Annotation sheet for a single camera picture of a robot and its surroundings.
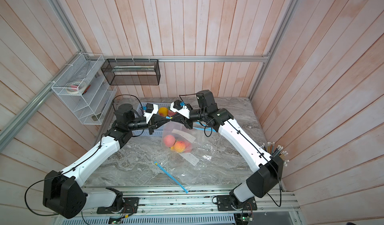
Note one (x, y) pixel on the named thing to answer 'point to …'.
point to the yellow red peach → (172, 148)
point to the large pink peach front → (169, 140)
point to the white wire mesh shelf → (91, 105)
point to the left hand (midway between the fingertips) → (168, 121)
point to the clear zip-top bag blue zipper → (177, 137)
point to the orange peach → (179, 146)
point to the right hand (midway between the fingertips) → (173, 116)
